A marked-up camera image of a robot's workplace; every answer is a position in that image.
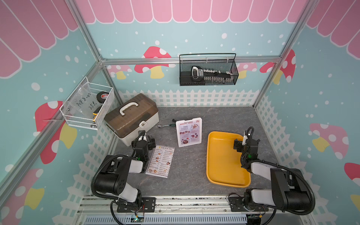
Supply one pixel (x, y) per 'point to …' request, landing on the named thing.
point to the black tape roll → (101, 96)
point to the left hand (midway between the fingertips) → (145, 139)
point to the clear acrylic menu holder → (178, 133)
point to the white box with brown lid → (139, 113)
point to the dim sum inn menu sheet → (160, 163)
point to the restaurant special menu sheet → (190, 131)
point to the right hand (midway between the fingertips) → (244, 139)
